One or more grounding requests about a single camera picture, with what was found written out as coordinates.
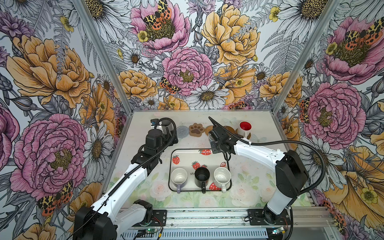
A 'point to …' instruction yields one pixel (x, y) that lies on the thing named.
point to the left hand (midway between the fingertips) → (168, 135)
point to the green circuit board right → (276, 231)
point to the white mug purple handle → (179, 176)
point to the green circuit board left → (150, 230)
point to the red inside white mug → (244, 128)
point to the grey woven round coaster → (182, 131)
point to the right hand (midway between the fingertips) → (218, 150)
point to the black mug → (202, 176)
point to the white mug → (222, 176)
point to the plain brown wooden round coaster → (232, 130)
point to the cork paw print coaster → (196, 130)
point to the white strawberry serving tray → (190, 159)
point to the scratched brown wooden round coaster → (227, 127)
